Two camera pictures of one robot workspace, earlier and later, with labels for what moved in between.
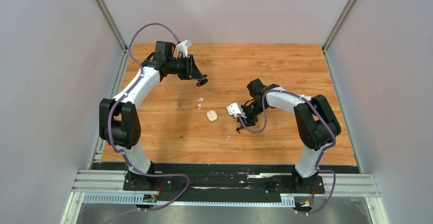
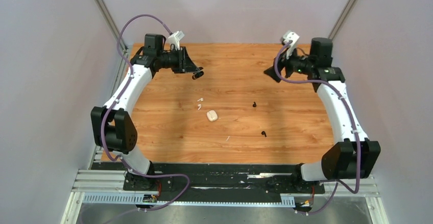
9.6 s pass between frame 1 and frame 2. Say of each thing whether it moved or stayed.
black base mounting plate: stayed
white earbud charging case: stayed
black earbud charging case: moved
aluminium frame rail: stayed
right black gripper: moved
